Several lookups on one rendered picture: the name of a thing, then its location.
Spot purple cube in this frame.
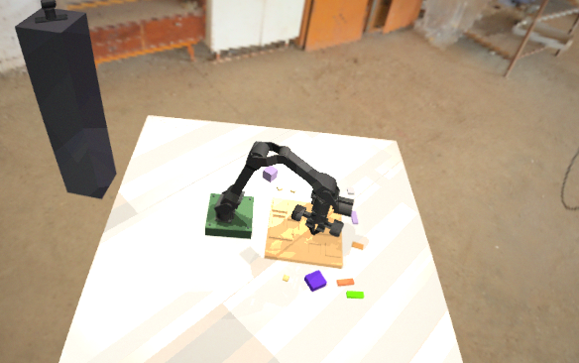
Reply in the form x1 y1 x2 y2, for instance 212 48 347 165
262 166 278 182

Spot purple square block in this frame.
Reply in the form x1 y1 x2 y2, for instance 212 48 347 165
304 270 327 293

